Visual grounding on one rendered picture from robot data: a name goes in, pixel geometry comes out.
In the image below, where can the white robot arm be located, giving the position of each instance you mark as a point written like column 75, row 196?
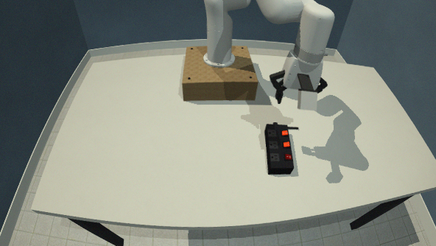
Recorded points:
column 316, row 22

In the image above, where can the black power strip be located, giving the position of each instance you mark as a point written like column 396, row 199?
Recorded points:
column 278, row 147

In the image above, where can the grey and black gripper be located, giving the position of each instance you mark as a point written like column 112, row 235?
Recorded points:
column 292, row 66

